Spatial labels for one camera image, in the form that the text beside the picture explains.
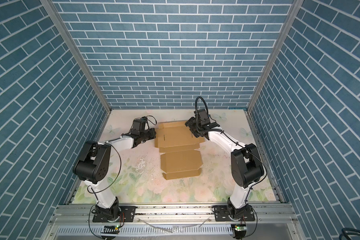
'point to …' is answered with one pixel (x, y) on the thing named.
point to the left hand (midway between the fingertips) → (156, 131)
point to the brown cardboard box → (180, 158)
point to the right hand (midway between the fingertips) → (185, 123)
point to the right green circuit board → (238, 228)
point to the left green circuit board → (111, 229)
